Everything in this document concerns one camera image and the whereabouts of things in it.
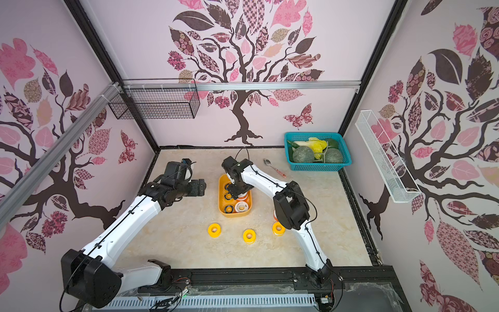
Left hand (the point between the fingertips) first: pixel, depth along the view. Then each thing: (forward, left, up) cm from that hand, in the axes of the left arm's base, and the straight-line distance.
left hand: (195, 188), depth 81 cm
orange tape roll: (-6, -35, -16) cm, 39 cm away
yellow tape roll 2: (-15, -23, -16) cm, 32 cm away
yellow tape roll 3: (-12, -36, -15) cm, 41 cm away
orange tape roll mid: (-1, -19, -15) cm, 25 cm away
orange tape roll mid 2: (+2, -20, -10) cm, 23 cm away
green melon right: (+24, -68, -6) cm, 73 cm away
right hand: (+5, -19, -11) cm, 23 cm away
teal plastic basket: (+37, -64, -8) cm, 74 cm away
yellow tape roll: (-12, -7, -16) cm, 21 cm away
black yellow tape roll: (-1, -13, -16) cm, 21 cm away
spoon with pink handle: (+29, -35, -17) cm, 48 cm away
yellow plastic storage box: (+14, -9, -14) cm, 22 cm away
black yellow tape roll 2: (+6, -12, -16) cm, 21 cm away
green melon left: (+24, -52, -4) cm, 57 cm away
